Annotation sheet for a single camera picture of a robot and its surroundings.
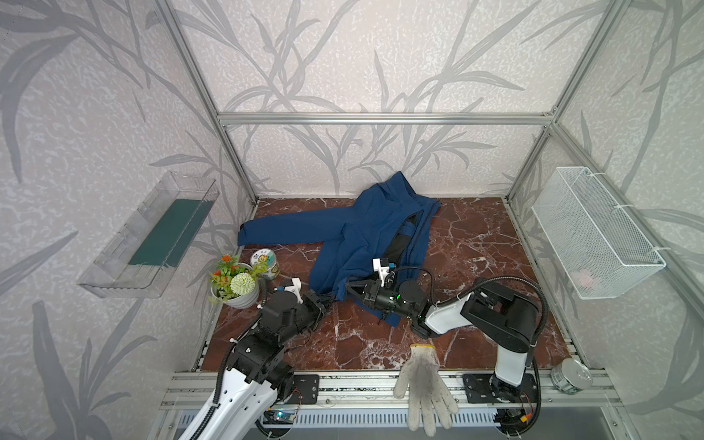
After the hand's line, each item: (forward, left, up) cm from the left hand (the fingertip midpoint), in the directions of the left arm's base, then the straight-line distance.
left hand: (342, 289), depth 73 cm
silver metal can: (-18, -60, -11) cm, 64 cm away
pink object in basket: (+3, -65, +3) cm, 65 cm away
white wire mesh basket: (+2, -60, +17) cm, 62 cm away
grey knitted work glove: (-22, -23, -16) cm, 36 cm away
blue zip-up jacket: (+31, -15, -12) cm, 36 cm away
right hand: (+3, -1, -1) cm, 3 cm away
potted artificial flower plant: (+3, +31, -3) cm, 31 cm away
